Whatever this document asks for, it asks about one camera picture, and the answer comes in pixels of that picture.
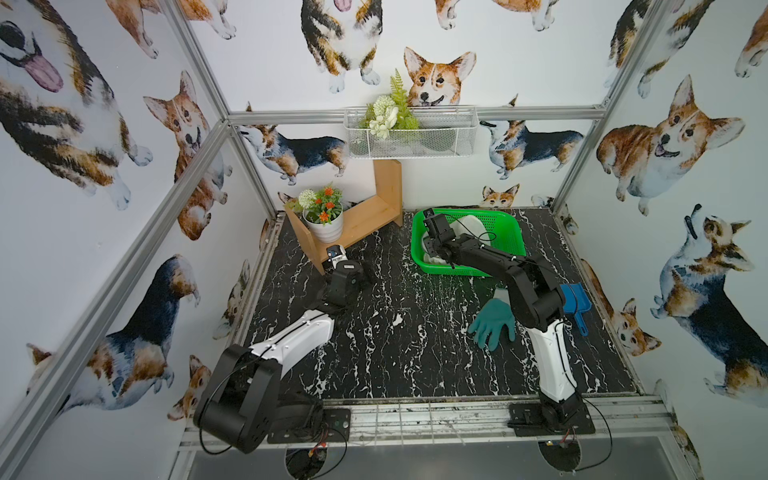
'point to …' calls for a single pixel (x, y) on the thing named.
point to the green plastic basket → (504, 230)
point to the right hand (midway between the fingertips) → (447, 228)
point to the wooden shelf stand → (364, 215)
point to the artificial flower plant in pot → (322, 211)
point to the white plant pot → (329, 232)
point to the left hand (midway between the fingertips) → (357, 259)
